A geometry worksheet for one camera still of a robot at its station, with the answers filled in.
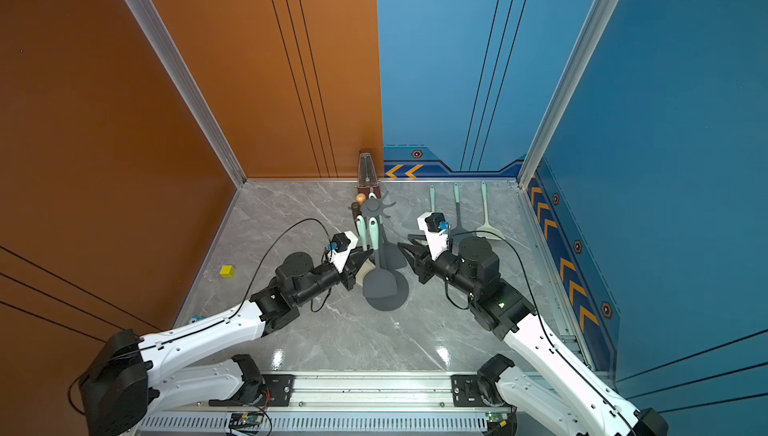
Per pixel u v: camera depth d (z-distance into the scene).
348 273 0.64
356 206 0.60
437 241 0.57
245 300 0.56
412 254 0.61
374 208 0.61
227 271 0.93
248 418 0.72
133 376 0.40
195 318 0.85
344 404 0.72
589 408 0.40
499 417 0.72
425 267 0.57
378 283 0.77
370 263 0.77
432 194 1.15
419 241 0.68
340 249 0.60
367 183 1.09
